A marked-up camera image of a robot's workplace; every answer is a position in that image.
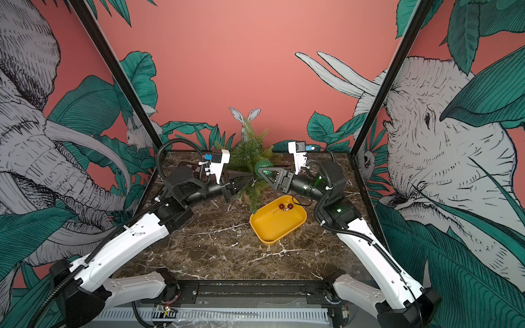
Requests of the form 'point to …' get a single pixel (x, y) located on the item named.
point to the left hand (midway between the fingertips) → (252, 175)
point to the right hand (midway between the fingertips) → (261, 169)
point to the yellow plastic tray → (277, 219)
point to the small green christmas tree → (245, 153)
